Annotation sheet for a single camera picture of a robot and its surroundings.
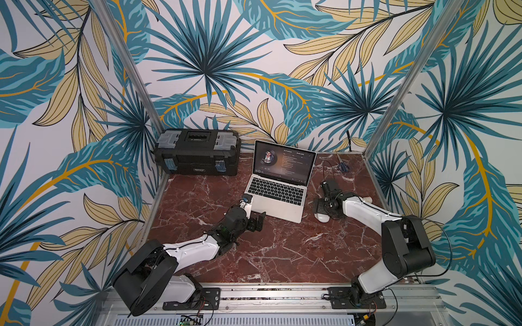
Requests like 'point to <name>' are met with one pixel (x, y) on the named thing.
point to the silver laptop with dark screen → (281, 176)
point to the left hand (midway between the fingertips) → (255, 211)
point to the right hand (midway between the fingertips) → (325, 208)
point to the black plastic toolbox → (198, 151)
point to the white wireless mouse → (322, 217)
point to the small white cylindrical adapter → (368, 199)
